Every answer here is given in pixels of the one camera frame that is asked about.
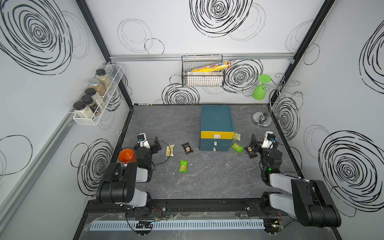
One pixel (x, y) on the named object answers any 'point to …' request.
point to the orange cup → (127, 155)
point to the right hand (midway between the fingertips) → (263, 135)
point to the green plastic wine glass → (259, 92)
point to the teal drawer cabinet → (217, 128)
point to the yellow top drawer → (217, 135)
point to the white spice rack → (116, 72)
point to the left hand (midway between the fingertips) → (149, 138)
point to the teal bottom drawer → (214, 147)
